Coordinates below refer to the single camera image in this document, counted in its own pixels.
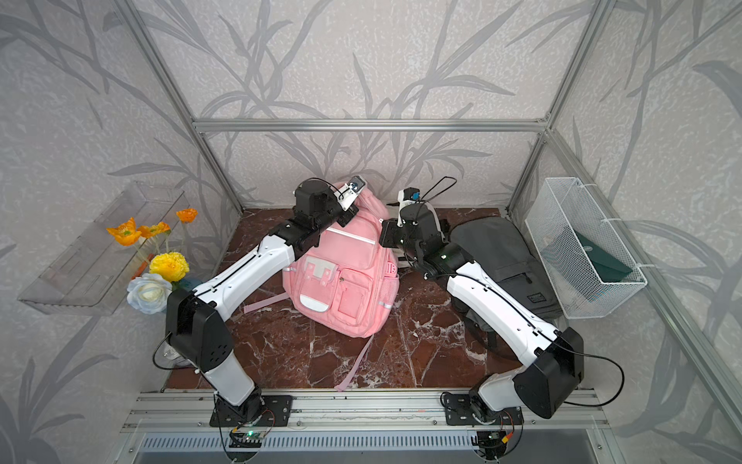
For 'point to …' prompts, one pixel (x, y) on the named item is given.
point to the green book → (608, 264)
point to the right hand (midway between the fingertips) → (380, 222)
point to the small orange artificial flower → (187, 216)
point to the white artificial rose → (149, 293)
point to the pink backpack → (345, 278)
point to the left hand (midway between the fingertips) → (351, 189)
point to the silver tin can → (166, 357)
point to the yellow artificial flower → (171, 266)
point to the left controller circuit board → (248, 439)
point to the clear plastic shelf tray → (92, 275)
